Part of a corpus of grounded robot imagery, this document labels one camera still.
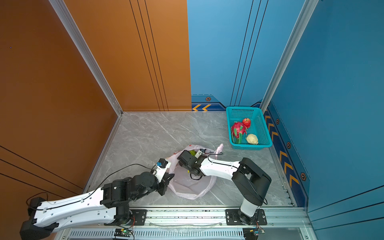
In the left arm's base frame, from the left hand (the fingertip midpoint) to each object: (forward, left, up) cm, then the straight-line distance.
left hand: (174, 175), depth 69 cm
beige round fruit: (+29, -46, -11) cm, 56 cm away
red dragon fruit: (+35, -37, -9) cm, 52 cm away
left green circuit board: (-21, +25, -20) cm, 38 cm away
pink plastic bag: (+1, -2, -16) cm, 16 cm away
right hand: (+12, -5, -15) cm, 20 cm away
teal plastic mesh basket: (+42, -55, -14) cm, 70 cm away
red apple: (+43, -46, -11) cm, 64 cm away
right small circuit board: (-20, -36, -18) cm, 45 cm away
